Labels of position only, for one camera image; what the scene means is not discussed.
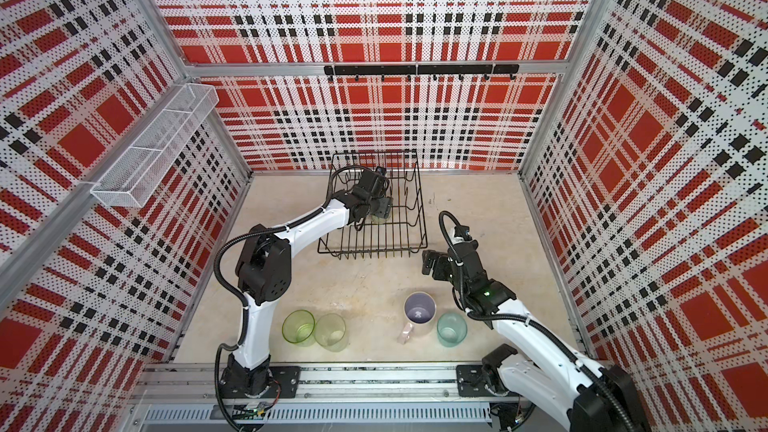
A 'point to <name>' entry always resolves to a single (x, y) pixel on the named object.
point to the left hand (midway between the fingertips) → (378, 203)
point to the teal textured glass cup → (451, 329)
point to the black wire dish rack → (404, 232)
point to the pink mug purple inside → (419, 309)
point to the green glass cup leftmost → (298, 327)
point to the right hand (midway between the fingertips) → (439, 257)
